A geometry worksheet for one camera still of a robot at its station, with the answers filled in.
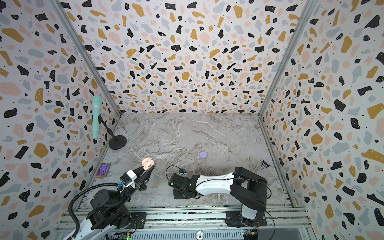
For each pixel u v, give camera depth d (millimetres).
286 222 752
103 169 895
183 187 627
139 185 582
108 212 545
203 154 974
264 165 899
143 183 595
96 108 798
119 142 1032
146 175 606
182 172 776
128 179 516
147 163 615
